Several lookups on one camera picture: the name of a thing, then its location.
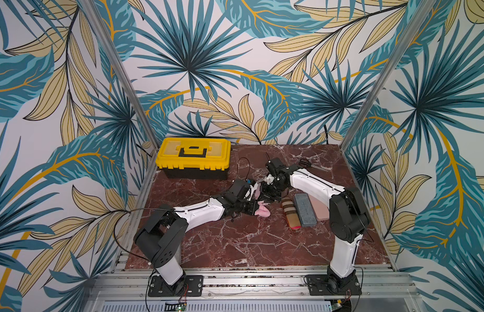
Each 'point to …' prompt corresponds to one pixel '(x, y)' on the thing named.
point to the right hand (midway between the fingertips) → (258, 199)
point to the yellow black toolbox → (194, 158)
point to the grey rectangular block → (305, 210)
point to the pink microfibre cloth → (262, 210)
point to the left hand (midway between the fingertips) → (256, 209)
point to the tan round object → (291, 212)
